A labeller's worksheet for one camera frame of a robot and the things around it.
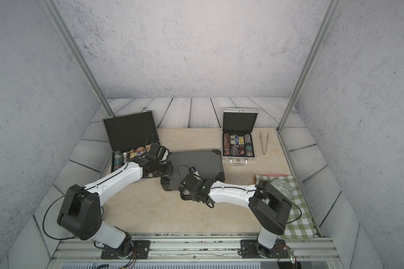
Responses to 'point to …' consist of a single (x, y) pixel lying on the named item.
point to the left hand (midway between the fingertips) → (175, 170)
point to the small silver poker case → (238, 140)
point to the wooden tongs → (262, 149)
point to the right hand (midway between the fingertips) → (198, 188)
